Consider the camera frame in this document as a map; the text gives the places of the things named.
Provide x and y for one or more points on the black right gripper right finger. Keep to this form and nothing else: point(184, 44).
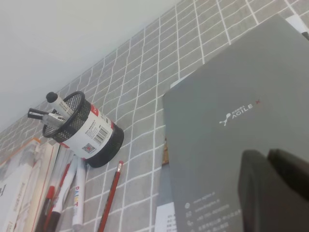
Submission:
point(287, 177)

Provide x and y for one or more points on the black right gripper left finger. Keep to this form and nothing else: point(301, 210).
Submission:
point(257, 214)

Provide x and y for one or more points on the silver pen black tip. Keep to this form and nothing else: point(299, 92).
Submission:
point(52, 120)

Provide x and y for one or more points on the black mesh pen holder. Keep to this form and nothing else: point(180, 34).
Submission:
point(88, 133)

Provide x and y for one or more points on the red pen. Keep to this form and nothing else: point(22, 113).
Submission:
point(45, 209)

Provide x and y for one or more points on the grey AgileX brochure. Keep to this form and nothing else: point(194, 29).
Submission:
point(253, 95)

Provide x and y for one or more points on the red pencil with eraser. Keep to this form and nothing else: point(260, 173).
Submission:
point(109, 201)

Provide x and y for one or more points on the white paint marker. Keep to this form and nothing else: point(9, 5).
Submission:
point(78, 206)

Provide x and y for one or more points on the white marker dark cap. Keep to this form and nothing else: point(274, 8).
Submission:
point(57, 210)

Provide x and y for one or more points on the white marker black cap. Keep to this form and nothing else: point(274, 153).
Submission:
point(59, 105)

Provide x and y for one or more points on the ROS robotics book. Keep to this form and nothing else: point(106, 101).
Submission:
point(24, 183)

